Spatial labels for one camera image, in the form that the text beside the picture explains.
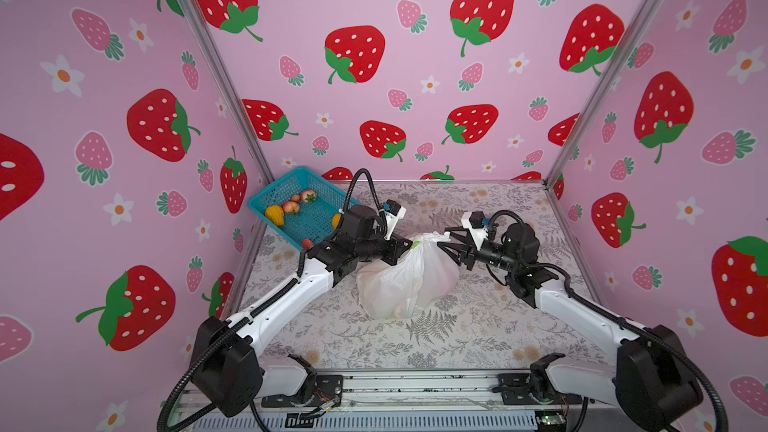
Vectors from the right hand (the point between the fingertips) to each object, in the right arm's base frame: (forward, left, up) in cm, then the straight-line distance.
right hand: (443, 236), depth 76 cm
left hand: (-2, +8, -1) cm, 8 cm away
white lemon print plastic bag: (-7, +4, -8) cm, 12 cm away
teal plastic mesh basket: (+23, +52, -21) cm, 60 cm away
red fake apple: (+20, +54, -17) cm, 60 cm away
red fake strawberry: (+26, +49, -17) cm, 58 cm away
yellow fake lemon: (+15, +58, -17) cm, 62 cm away
